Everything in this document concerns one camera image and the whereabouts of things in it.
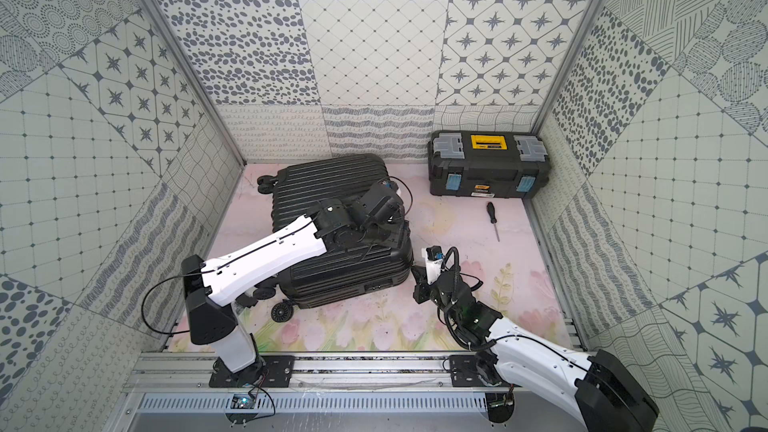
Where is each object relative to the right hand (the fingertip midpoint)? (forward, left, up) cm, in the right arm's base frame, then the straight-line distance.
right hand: (415, 270), depth 83 cm
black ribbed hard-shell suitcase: (-3, +13, +12) cm, 18 cm away
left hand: (0, +1, +17) cm, 17 cm away
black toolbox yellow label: (+34, -25, +8) cm, 43 cm away
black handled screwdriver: (+24, -28, -8) cm, 38 cm away
